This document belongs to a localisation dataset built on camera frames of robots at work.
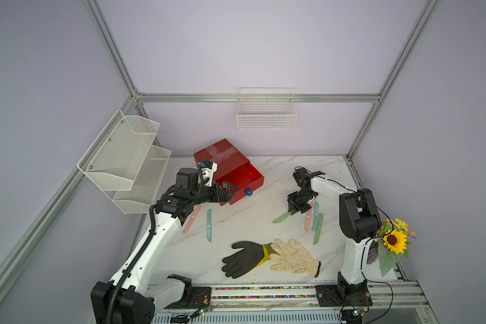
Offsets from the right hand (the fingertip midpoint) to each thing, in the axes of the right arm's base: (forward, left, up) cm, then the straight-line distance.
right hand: (288, 211), depth 95 cm
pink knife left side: (0, +46, -1) cm, 46 cm away
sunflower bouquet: (-24, -26, +22) cm, 42 cm away
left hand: (-3, +27, +23) cm, 36 cm away
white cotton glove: (-21, +1, -1) cm, 21 cm away
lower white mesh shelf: (-5, +62, +21) cm, 65 cm away
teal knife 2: (+4, -15, -3) cm, 16 cm away
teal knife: (-6, +38, -2) cm, 38 cm away
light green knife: (-2, +3, -2) cm, 4 cm away
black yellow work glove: (-20, +19, 0) cm, 28 cm away
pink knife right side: (-2, -9, -2) cm, 10 cm away
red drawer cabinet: (+12, +26, +19) cm, 35 cm away
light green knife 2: (-10, -12, -2) cm, 15 cm away
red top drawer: (+11, +20, +12) cm, 26 cm away
